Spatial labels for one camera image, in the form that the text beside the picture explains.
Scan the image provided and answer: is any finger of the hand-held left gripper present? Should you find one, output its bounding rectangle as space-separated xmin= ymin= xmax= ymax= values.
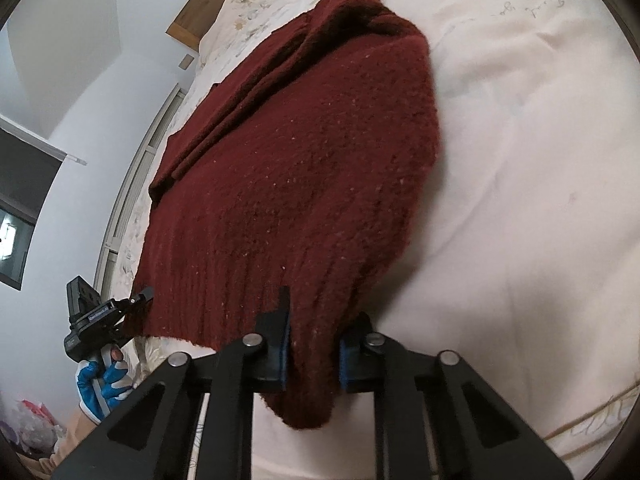
xmin=125 ymin=286 xmax=155 ymax=336

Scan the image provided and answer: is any person's left hand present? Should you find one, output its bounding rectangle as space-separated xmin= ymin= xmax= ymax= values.
xmin=75 ymin=347 xmax=138 ymax=423

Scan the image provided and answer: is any dark red knitted sweater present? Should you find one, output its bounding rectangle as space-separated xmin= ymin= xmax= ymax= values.
xmin=134 ymin=0 xmax=442 ymax=431

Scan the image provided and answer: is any wooden headboard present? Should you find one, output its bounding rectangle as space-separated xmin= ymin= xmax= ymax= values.
xmin=166 ymin=0 xmax=236 ymax=54

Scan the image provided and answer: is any person's left forearm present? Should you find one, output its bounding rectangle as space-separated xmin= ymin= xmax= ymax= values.
xmin=27 ymin=407 xmax=101 ymax=478

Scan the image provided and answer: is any white panelled low cabinet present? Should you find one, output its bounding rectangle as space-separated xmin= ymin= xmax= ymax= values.
xmin=93 ymin=84 xmax=189 ymax=288

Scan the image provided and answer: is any dark window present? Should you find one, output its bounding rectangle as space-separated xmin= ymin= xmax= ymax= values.
xmin=0 ymin=195 xmax=36 ymax=292

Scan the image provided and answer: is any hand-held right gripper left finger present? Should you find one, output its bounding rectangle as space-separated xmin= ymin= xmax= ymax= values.
xmin=50 ymin=286 xmax=292 ymax=480

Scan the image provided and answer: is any pile of plastic bags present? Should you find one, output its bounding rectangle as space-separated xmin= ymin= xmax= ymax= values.
xmin=0 ymin=395 xmax=68 ymax=461

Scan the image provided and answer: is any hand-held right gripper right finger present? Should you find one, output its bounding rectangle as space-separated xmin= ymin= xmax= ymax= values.
xmin=339 ymin=312 xmax=576 ymax=480

